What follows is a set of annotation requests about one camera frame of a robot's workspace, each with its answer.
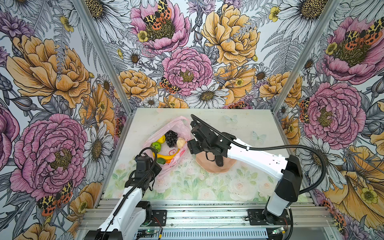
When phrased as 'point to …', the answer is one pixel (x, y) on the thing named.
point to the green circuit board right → (276, 231)
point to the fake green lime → (161, 160)
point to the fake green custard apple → (156, 146)
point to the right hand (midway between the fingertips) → (196, 147)
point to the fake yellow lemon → (162, 139)
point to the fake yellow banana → (166, 157)
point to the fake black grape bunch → (171, 137)
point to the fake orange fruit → (168, 161)
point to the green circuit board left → (146, 232)
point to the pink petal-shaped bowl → (211, 166)
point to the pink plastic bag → (181, 126)
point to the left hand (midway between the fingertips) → (159, 169)
